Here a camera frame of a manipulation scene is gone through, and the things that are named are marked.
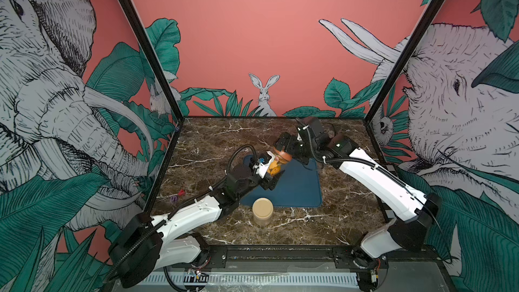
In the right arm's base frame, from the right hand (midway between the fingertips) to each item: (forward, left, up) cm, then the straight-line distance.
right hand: (277, 145), depth 73 cm
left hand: (-3, 0, -6) cm, 7 cm away
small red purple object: (-9, +45, -27) cm, 54 cm away
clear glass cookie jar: (-7, +1, -5) cm, 9 cm away
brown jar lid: (-5, -2, 0) cm, 5 cm away
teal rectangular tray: (-2, -11, -29) cm, 31 cm away
